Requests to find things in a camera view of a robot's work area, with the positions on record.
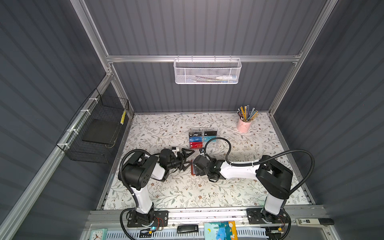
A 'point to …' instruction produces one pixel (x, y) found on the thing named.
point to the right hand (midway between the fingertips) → (203, 166)
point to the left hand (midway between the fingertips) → (194, 156)
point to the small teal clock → (101, 234)
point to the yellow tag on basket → (123, 116)
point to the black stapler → (187, 228)
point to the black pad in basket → (101, 131)
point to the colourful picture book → (220, 230)
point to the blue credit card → (207, 138)
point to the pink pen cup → (243, 127)
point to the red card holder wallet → (192, 167)
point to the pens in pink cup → (247, 114)
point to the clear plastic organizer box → (199, 138)
